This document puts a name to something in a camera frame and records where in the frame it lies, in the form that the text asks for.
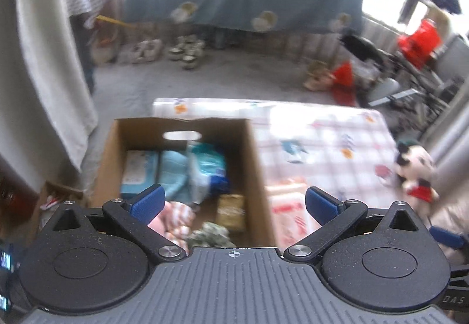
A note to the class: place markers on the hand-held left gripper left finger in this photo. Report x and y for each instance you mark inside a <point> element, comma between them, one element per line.
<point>148,199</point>

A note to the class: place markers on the pink wet wipes pack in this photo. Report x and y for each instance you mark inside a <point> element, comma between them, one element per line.
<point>289,210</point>

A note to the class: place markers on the teal white wipes pack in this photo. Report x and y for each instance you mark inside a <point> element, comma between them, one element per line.
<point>205,162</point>

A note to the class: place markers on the blue white mask box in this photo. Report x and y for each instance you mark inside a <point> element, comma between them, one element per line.
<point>139,170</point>

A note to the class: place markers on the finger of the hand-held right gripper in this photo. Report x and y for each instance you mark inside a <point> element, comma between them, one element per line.
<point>447,238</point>

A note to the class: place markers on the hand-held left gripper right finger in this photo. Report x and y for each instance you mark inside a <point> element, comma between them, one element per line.
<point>320,203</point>

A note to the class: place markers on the white curtain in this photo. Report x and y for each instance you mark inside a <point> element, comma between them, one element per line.
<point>40,52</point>

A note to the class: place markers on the green scrunchie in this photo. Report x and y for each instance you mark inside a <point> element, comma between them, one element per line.
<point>210,234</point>

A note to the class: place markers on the brown cardboard box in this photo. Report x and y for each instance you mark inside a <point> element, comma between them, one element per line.
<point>252,170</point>

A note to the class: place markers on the dark cloth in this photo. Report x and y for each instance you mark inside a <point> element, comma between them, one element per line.
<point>84,52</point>

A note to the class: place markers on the light blue towel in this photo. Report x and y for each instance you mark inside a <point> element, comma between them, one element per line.
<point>174,173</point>

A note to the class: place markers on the red plastic bag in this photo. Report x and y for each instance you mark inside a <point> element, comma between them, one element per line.
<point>344,82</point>
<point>419,43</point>

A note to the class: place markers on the gold snack packet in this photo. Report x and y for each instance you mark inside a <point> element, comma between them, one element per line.
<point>231,212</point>

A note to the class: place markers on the checked tablecloth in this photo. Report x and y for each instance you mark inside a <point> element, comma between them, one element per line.
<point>322,140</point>

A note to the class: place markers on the black-haired plush doll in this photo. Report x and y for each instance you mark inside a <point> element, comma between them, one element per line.
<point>414,166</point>

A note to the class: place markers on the bicycle with grey saddle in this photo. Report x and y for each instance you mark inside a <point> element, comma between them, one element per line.
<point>388,93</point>

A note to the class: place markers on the beige plush slipper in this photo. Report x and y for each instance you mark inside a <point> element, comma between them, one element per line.
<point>317,83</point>
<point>319,68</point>

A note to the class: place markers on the black padded seat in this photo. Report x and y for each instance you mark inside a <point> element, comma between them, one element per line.
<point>361,47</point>

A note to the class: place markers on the pink plush toy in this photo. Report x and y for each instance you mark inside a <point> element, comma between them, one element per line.
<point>176,216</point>

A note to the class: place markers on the green white sneaker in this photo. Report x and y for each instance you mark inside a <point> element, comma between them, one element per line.
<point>192,58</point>
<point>179,49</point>

